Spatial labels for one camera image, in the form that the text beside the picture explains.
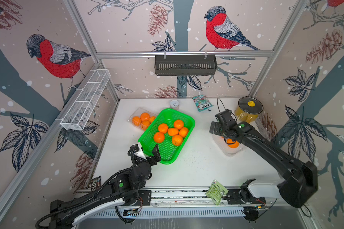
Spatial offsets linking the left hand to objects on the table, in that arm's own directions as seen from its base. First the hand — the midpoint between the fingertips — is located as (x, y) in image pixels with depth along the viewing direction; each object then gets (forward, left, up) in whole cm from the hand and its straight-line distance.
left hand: (154, 145), depth 74 cm
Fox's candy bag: (+45, -33, -15) cm, 57 cm away
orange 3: (+25, +17, -13) cm, 33 cm away
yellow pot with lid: (+29, -62, -4) cm, 68 cm away
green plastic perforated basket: (+3, -7, -18) cm, 19 cm away
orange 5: (-4, -39, +9) cm, 40 cm away
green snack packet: (-19, -33, -16) cm, 42 cm away
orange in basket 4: (+12, 0, -13) cm, 18 cm away
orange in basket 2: (+18, -3, -11) cm, 22 cm away
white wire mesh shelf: (+9, +39, +12) cm, 42 cm away
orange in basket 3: (+15, -17, -11) cm, 25 cm away
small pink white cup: (+40, -10, -13) cm, 44 cm away
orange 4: (+21, +10, -11) cm, 25 cm away
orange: (+29, +12, -13) cm, 34 cm away
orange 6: (+15, -10, -11) cm, 21 cm away
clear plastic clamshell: (+32, +17, -11) cm, 38 cm away
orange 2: (+25, +6, -10) cm, 28 cm away
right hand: (+12, -37, -2) cm, 39 cm away
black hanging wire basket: (+59, -19, +11) cm, 63 cm away
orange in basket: (+23, -14, -13) cm, 30 cm away
